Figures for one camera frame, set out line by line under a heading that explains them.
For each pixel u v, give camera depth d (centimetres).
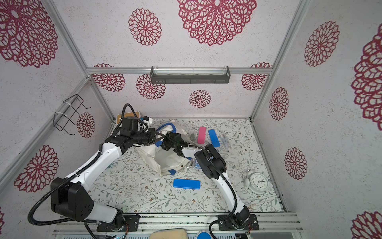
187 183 88
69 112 79
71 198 41
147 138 70
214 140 107
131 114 116
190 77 93
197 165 94
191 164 94
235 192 63
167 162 92
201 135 110
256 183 84
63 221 45
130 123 62
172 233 69
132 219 76
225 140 106
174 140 83
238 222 64
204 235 69
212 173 60
